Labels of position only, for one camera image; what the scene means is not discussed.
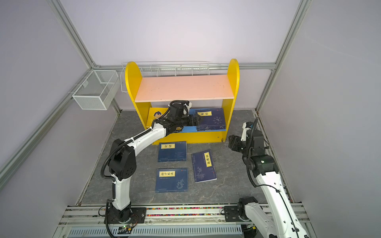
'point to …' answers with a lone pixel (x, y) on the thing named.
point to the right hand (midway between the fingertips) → (234, 137)
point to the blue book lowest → (203, 166)
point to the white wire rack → (165, 68)
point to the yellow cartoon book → (155, 113)
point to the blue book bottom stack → (171, 180)
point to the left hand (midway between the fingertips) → (199, 118)
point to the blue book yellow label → (172, 151)
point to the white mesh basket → (95, 91)
